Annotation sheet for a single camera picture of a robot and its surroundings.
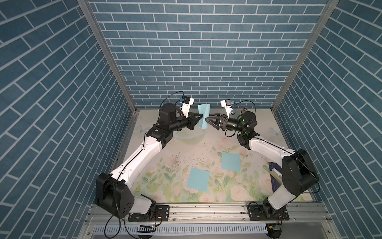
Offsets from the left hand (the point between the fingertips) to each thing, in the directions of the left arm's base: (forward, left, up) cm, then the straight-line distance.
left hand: (206, 116), depth 71 cm
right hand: (-2, -1, -1) cm, 2 cm away
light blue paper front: (-18, +3, -35) cm, 39 cm away
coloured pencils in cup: (+20, -27, -15) cm, 37 cm away
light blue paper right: (-6, -19, -36) cm, 41 cm away
